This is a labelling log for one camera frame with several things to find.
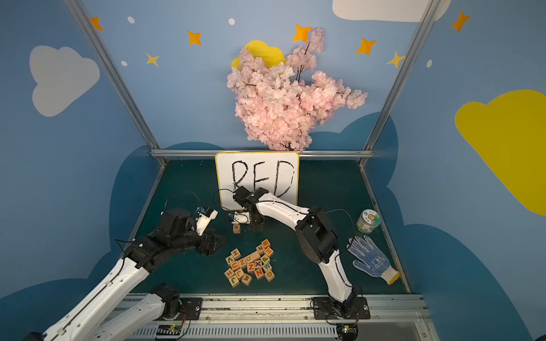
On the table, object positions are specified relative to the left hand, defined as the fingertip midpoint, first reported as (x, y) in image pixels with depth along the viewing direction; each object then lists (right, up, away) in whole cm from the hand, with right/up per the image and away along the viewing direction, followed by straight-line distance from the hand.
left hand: (220, 232), depth 75 cm
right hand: (+13, +1, +17) cm, 22 cm away
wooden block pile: (+13, -14, +7) cm, 20 cm away
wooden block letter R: (+3, -3, +18) cm, 18 cm away
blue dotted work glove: (+61, -15, +10) cm, 63 cm away
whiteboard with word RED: (+20, +22, +14) cm, 33 cm away
